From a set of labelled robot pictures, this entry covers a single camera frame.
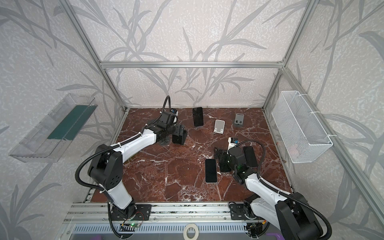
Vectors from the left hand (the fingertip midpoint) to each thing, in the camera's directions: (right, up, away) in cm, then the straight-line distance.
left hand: (179, 121), depth 92 cm
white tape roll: (+9, -49, -22) cm, 55 cm away
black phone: (+26, -24, -13) cm, 38 cm away
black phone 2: (+11, +4, +24) cm, 26 cm away
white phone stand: (+26, -4, +11) cm, 29 cm away
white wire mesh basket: (+56, -6, -30) cm, 64 cm away
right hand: (+25, -13, -5) cm, 29 cm away
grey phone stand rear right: (+41, +1, +15) cm, 44 cm away
